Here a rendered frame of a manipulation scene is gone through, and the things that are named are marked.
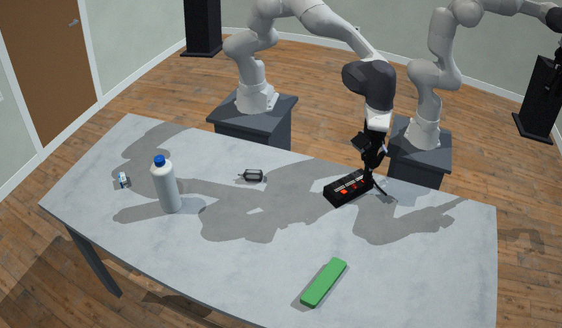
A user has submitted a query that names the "white bottle with blue cap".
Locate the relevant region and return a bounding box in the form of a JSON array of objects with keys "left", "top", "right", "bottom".
[{"left": 150, "top": 155, "right": 182, "bottom": 213}]

